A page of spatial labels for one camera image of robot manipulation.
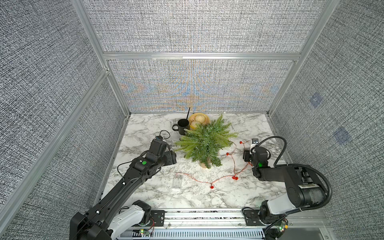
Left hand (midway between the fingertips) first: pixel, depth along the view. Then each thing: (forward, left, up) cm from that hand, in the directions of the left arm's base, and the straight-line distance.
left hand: (173, 154), depth 79 cm
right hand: (+10, -48, -10) cm, 50 cm away
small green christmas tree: (-1, -16, +13) cm, 20 cm away
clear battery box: (-9, -1, -16) cm, 18 cm away
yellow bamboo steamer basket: (+35, -16, -10) cm, 40 cm away
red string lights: (-8, -34, -14) cm, 38 cm away
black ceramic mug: (+28, -5, -9) cm, 30 cm away
